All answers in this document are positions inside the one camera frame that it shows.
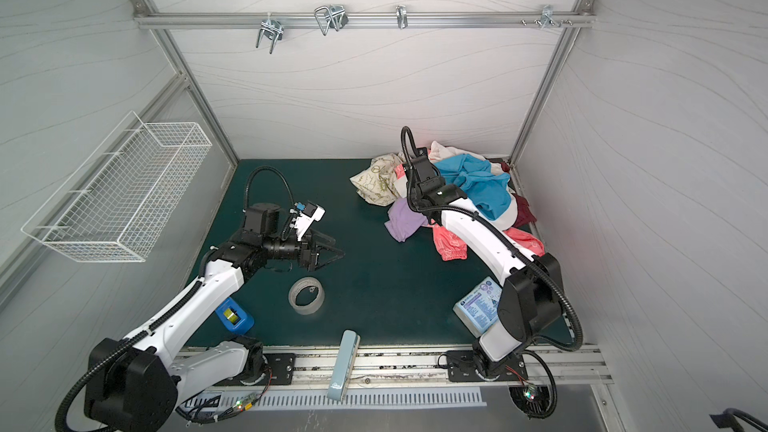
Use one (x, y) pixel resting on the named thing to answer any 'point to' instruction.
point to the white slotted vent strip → (352, 399)
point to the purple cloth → (403, 220)
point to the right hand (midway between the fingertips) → (431, 176)
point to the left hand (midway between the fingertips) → (341, 244)
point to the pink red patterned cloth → (452, 248)
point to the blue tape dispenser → (235, 318)
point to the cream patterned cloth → (376, 183)
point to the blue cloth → (489, 191)
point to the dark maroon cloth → (523, 213)
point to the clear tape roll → (306, 295)
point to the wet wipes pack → (478, 310)
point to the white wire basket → (110, 204)
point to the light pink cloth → (400, 171)
